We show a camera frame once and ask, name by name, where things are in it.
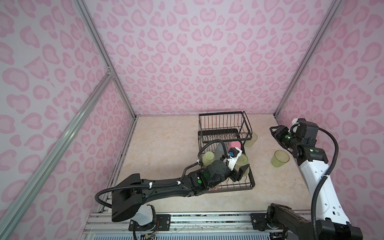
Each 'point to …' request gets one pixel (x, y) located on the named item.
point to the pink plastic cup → (234, 144)
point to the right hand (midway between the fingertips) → (273, 128)
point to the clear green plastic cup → (280, 158)
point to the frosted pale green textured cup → (249, 143)
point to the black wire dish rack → (222, 135)
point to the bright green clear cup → (242, 160)
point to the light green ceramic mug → (207, 158)
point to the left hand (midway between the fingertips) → (245, 159)
